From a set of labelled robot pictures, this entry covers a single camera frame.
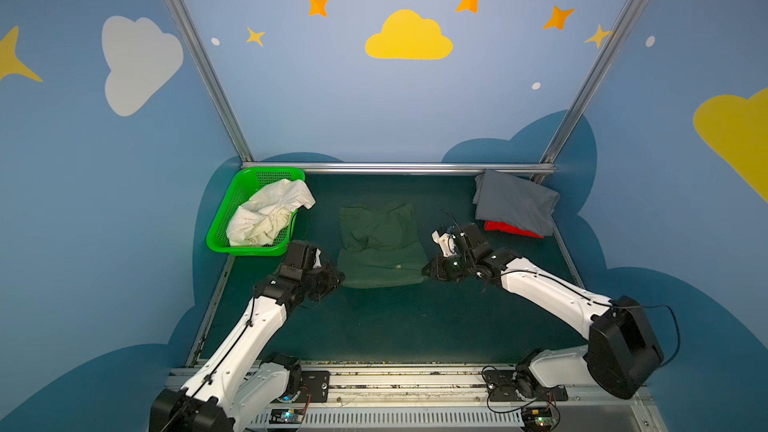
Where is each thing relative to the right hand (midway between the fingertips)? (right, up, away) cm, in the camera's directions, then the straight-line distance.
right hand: (424, 268), depth 83 cm
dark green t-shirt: (-13, +3, +14) cm, 19 cm away
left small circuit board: (-35, -34, -12) cm, 50 cm away
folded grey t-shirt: (+33, +19, +23) cm, 44 cm away
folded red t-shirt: (+29, +11, +19) cm, 36 cm away
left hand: (-21, -2, -2) cm, 21 cm away
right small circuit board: (+26, -34, -11) cm, 44 cm away
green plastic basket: (-63, +26, +28) cm, 74 cm away
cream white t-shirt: (-53, +14, +18) cm, 57 cm away
